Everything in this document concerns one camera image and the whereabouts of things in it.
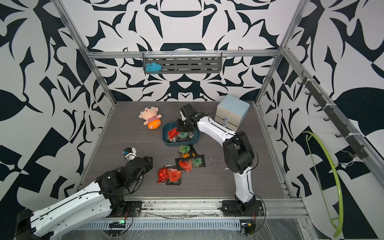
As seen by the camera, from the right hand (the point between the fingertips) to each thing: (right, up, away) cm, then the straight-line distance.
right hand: (175, 125), depth 91 cm
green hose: (+59, -34, -40) cm, 79 cm away
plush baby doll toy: (-19, +7, +13) cm, 24 cm away
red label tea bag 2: (+7, -23, -4) cm, 25 cm away
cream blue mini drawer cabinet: (+34, +9, +6) cm, 36 cm away
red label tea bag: (0, -27, -8) cm, 28 cm away
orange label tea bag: (+6, -18, 0) cm, 19 cm away
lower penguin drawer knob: (+32, +3, +8) cm, 33 cm away
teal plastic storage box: (+4, -9, +6) cm, 11 cm away
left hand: (-13, -16, -12) cm, 24 cm away
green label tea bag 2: (+13, -22, -2) cm, 25 cm away
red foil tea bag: (-6, -26, -9) cm, 28 cm away
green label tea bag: (+5, -15, +3) cm, 16 cm away
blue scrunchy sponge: (-14, +35, 0) cm, 37 cm away
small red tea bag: (-2, -5, +1) cm, 6 cm away
